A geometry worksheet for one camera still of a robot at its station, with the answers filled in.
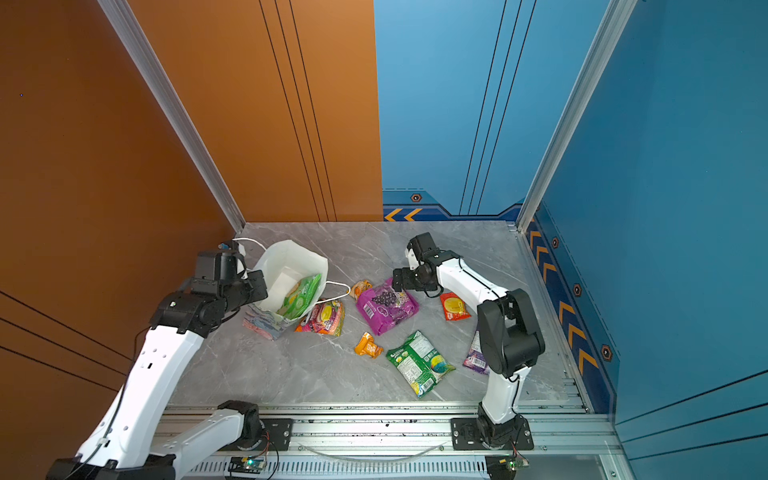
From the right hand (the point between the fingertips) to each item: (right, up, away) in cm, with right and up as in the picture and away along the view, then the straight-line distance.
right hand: (406, 283), depth 93 cm
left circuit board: (-39, -41, -22) cm, 61 cm away
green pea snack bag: (+3, -21, -11) cm, 24 cm away
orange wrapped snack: (-11, -18, -6) cm, 22 cm away
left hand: (-37, +4, -19) cm, 41 cm away
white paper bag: (-37, +6, -2) cm, 38 cm away
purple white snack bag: (+19, -20, -9) cm, 30 cm away
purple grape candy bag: (-7, -7, -3) cm, 10 cm away
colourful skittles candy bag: (-25, -10, -3) cm, 27 cm away
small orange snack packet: (-16, -2, +5) cm, 17 cm away
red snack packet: (+16, -8, +3) cm, 18 cm away
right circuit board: (+22, -41, -23) cm, 52 cm away
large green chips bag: (-31, -3, -9) cm, 32 cm away
